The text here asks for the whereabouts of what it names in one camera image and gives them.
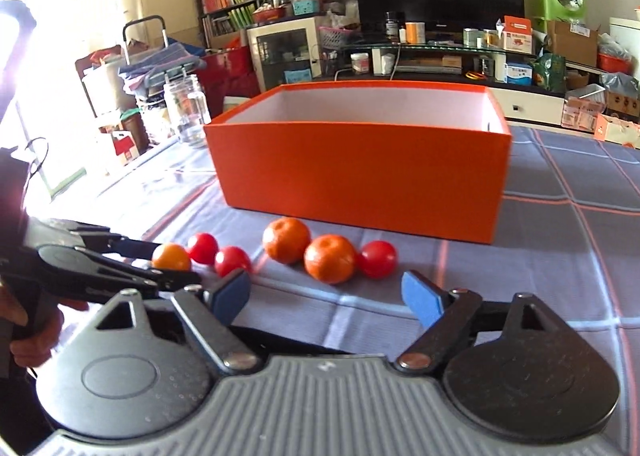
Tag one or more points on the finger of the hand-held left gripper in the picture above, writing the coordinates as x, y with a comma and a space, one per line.
170, 278
125, 245

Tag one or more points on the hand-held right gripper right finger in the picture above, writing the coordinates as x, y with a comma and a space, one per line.
422, 298

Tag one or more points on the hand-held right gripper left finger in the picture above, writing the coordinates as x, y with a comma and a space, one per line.
230, 296

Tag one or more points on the orange yellow tomato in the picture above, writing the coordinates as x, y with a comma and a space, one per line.
172, 256

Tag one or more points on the red tomato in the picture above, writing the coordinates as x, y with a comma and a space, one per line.
377, 258
231, 258
202, 247

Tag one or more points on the orange mandarin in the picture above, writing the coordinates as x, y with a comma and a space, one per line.
330, 258
286, 238

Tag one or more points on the orange cardboard box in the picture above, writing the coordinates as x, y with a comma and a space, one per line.
350, 171

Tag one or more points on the person's left hand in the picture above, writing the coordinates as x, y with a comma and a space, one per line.
37, 341

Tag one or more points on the red white cardboard box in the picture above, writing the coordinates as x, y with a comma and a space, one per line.
125, 146

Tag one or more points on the blue checked tablecloth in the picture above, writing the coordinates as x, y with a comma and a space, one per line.
525, 261

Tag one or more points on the glass mug jar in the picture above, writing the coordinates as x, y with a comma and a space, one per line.
185, 106

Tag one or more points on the blue folded cloth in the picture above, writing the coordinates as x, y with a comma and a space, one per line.
160, 59

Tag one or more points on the white small carton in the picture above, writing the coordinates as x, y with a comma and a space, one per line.
384, 61

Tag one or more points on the plastic jar white lid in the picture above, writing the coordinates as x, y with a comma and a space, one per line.
360, 64

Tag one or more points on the blue white small box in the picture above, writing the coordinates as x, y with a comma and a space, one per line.
519, 73

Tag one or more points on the white glass door cabinet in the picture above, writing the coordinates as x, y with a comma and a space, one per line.
280, 51

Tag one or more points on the printed cardboard box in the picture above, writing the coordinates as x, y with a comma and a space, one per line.
617, 131

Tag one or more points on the green snack bag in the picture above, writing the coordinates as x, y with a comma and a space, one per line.
549, 71

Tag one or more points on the orange white cylindrical container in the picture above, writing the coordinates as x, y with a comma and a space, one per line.
415, 33

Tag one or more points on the red plastic basket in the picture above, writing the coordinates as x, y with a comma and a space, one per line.
270, 15

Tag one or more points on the dark glass bottle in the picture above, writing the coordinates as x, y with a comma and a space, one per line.
391, 26

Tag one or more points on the pink plastic basket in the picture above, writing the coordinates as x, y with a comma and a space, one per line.
335, 36

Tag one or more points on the red white medicine box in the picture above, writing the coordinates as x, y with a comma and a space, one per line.
517, 36

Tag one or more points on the brown cardboard box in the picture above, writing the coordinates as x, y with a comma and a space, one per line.
572, 44

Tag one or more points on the teal plastic basket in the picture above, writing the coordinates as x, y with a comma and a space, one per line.
306, 6

